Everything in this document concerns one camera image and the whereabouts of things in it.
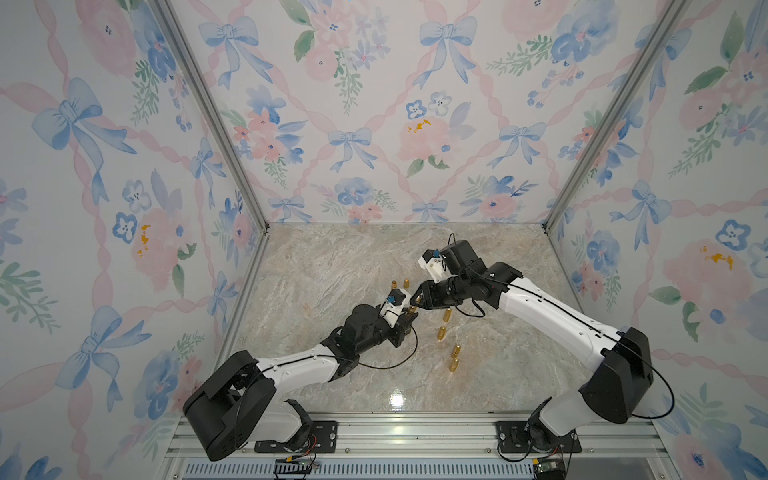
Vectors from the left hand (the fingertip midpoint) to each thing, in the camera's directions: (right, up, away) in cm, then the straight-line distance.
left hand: (415, 311), depth 80 cm
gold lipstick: (-1, +1, -3) cm, 3 cm away
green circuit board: (+32, -37, -7) cm, 50 cm away
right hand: (0, +3, -2) cm, 4 cm away
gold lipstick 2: (-5, +5, +18) cm, 19 cm away
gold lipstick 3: (+11, -4, +13) cm, 17 cm away
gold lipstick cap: (-1, +5, +21) cm, 21 cm away
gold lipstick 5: (+11, -15, +2) cm, 19 cm away
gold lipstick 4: (+8, -9, +9) cm, 15 cm away
